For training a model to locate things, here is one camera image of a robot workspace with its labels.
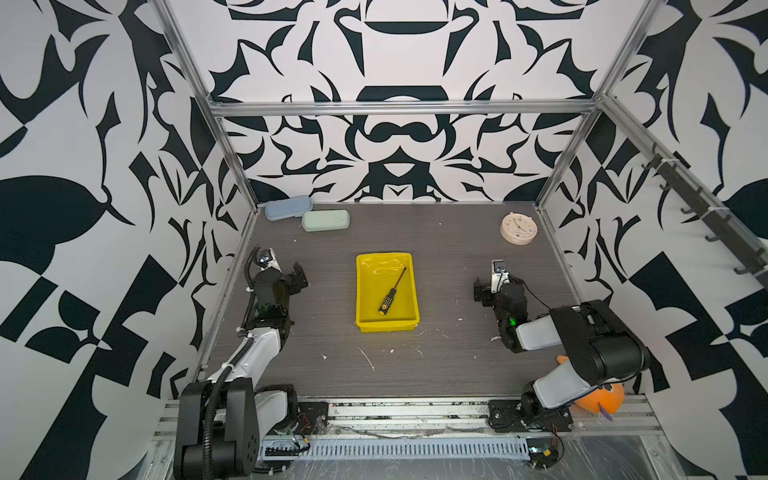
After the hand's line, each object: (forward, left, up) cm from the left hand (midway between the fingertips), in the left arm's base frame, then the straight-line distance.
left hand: (276, 264), depth 87 cm
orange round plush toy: (-37, -82, -7) cm, 91 cm away
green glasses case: (+26, -10, -11) cm, 30 cm away
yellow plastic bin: (+6, -28, -17) cm, 33 cm away
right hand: (0, -65, -8) cm, 66 cm away
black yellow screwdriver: (-5, -32, -12) cm, 35 cm away
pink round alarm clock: (+20, -80, -11) cm, 84 cm away
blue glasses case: (+33, +5, -11) cm, 35 cm away
